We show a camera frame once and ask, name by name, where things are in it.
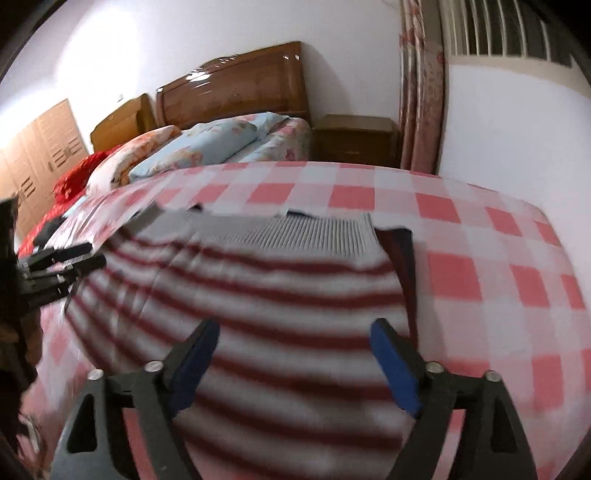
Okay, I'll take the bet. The dark cloth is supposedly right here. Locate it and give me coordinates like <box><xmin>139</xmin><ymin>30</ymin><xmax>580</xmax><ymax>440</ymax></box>
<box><xmin>33</xmin><ymin>217</ymin><xmax>65</xmax><ymax>247</ymax></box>

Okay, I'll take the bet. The small wooden headboard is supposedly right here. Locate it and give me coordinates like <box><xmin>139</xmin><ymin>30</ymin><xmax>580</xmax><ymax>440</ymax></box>
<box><xmin>90</xmin><ymin>93</ymin><xmax>158</xmax><ymax>152</ymax></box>

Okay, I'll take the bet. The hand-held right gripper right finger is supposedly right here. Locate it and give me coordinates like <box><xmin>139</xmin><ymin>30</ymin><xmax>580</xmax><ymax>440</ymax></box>
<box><xmin>369</xmin><ymin>318</ymin><xmax>539</xmax><ymax>480</ymax></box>

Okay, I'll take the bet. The pink checked bed sheet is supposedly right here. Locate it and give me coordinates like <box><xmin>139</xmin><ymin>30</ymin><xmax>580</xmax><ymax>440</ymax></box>
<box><xmin>21</xmin><ymin>161</ymin><xmax>585</xmax><ymax>480</ymax></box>

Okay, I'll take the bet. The red folded quilt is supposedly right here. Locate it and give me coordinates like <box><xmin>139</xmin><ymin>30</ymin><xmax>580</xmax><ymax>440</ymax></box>
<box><xmin>52</xmin><ymin>147</ymin><xmax>122</xmax><ymax>208</ymax></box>

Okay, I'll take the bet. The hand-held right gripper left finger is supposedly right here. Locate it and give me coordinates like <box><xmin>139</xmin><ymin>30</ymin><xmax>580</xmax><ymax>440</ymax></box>
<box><xmin>51</xmin><ymin>318</ymin><xmax>221</xmax><ymax>480</ymax></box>

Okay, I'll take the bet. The striped knit sweater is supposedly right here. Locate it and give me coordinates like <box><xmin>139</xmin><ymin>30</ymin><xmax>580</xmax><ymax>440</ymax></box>
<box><xmin>64</xmin><ymin>212</ymin><xmax>420</xmax><ymax>480</ymax></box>

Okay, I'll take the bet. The orange floral pillow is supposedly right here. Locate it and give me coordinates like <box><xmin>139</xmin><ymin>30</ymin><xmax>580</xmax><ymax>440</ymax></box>
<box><xmin>85</xmin><ymin>124</ymin><xmax>182</xmax><ymax>192</ymax></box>

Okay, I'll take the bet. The large wooden headboard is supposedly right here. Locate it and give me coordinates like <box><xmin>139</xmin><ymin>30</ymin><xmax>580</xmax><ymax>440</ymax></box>
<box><xmin>156</xmin><ymin>41</ymin><xmax>309</xmax><ymax>132</ymax></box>

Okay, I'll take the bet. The red bed sheet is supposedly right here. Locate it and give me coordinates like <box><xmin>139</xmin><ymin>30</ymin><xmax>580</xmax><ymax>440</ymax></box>
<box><xmin>16</xmin><ymin>203</ymin><xmax>84</xmax><ymax>252</ymax></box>

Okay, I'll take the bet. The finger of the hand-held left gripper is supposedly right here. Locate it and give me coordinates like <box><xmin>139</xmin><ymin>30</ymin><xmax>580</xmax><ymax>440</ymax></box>
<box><xmin>18</xmin><ymin>243</ymin><xmax>93</xmax><ymax>273</ymax></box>
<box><xmin>21</xmin><ymin>256</ymin><xmax>108</xmax><ymax>305</ymax></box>

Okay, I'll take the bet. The wooden nightstand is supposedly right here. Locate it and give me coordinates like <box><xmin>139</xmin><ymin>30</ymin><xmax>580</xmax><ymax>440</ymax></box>
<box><xmin>312</xmin><ymin>114</ymin><xmax>400</xmax><ymax>168</ymax></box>

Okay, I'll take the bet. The light blue floral pillow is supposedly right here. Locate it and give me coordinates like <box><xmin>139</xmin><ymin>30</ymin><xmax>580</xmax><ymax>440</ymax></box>
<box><xmin>128</xmin><ymin>112</ymin><xmax>289</xmax><ymax>182</ymax></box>

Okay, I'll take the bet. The cream window grille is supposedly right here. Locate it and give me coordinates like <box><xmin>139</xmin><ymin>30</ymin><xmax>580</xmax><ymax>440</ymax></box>
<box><xmin>438</xmin><ymin>0</ymin><xmax>578</xmax><ymax>68</ymax></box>

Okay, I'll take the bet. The wooden wardrobe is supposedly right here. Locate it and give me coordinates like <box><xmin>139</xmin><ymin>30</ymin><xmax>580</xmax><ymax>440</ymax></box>
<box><xmin>0</xmin><ymin>98</ymin><xmax>90</xmax><ymax>236</ymax></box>

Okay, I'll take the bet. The pink floral curtain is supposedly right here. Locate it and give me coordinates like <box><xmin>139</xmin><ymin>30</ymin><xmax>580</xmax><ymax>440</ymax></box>
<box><xmin>398</xmin><ymin>0</ymin><xmax>445</xmax><ymax>175</ymax></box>

